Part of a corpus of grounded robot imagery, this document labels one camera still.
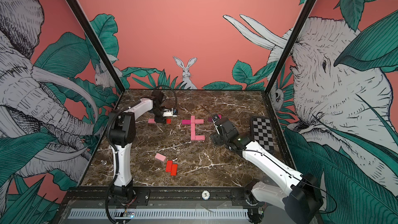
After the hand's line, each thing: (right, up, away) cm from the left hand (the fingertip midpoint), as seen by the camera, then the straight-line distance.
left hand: (164, 114), depth 104 cm
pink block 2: (+20, -4, 0) cm, 20 cm away
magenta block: (+15, -5, -3) cm, 16 cm away
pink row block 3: (+25, -14, -10) cm, 30 cm away
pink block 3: (+2, -24, -17) cm, 29 cm away
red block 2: (+8, -27, -22) cm, 36 cm away
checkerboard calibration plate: (+64, -10, -9) cm, 65 cm away
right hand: (+36, -6, -23) cm, 43 cm away
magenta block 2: (+39, -1, +4) cm, 39 cm away
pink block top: (+24, -5, -2) cm, 25 cm away
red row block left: (+11, -29, -22) cm, 38 cm away
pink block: (-8, -5, -3) cm, 10 cm away
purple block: (+31, -4, +2) cm, 32 cm away
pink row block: (+20, -9, -5) cm, 22 cm away
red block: (+3, -4, -3) cm, 6 cm away
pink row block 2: (+20, -13, -9) cm, 26 cm away
